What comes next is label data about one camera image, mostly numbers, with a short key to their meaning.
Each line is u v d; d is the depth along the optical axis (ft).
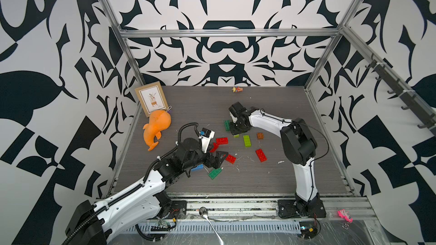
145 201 1.98
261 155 2.92
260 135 3.15
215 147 3.07
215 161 2.17
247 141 3.08
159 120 3.10
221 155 2.14
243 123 2.37
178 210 2.42
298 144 1.77
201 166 2.22
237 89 3.79
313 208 2.11
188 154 1.86
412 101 1.80
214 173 2.72
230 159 2.86
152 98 3.35
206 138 2.19
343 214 2.39
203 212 2.44
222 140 3.07
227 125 2.92
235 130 2.87
